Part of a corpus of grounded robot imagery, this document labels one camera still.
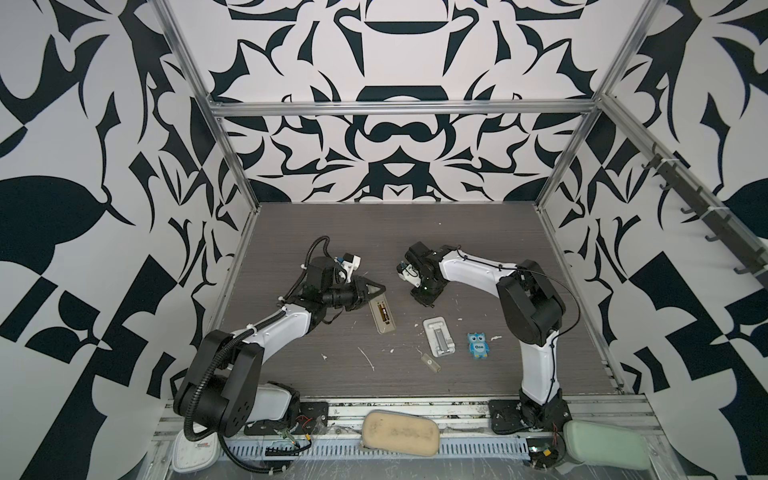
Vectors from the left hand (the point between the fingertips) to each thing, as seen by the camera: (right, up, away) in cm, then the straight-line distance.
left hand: (387, 285), depth 81 cm
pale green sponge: (+49, -33, -13) cm, 60 cm away
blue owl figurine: (+25, -17, +4) cm, 31 cm away
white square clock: (-44, -36, -13) cm, 58 cm away
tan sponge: (+3, -31, -12) cm, 33 cm away
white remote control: (-1, -7, -3) cm, 8 cm away
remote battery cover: (+11, -21, +2) cm, 24 cm away
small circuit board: (+36, -39, -10) cm, 54 cm away
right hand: (+12, -5, +14) cm, 19 cm away
